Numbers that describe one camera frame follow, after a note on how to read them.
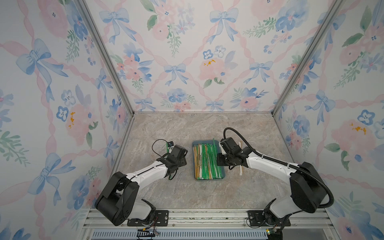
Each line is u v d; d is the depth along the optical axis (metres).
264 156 0.56
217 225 0.73
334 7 0.69
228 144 0.69
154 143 1.03
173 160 0.69
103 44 0.82
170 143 0.80
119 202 0.42
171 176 0.71
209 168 0.90
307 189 0.43
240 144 1.03
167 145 0.82
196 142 1.01
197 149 0.98
